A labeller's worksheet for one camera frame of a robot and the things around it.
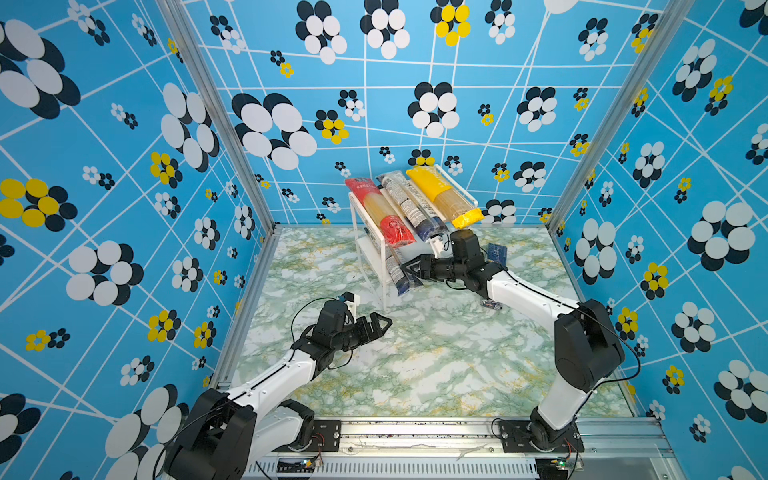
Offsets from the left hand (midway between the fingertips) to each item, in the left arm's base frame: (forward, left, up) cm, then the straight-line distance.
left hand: (384, 326), depth 83 cm
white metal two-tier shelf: (+19, +5, +8) cm, 21 cm away
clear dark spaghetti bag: (+14, -3, +10) cm, 17 cm away
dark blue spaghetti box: (+32, -40, -6) cm, 52 cm away
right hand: (+13, -6, +10) cm, 17 cm away
